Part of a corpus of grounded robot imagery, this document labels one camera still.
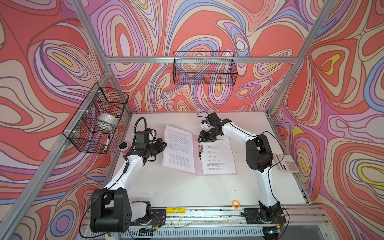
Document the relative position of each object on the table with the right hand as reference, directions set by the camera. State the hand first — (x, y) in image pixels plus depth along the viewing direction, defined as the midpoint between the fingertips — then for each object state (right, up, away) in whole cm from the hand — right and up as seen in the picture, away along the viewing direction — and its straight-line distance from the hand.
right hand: (202, 143), depth 97 cm
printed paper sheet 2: (+10, -9, -1) cm, 14 cm away
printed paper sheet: (-15, -4, -7) cm, 17 cm away
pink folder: (-3, -11, -4) cm, 12 cm away
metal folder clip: (-1, -5, -1) cm, 5 cm away
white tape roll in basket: (-48, +13, -25) cm, 56 cm away
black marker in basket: (-48, +3, -25) cm, 54 cm away
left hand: (-21, +1, -11) cm, 24 cm away
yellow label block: (-15, -32, -22) cm, 42 cm away
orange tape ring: (+15, -30, -20) cm, 39 cm away
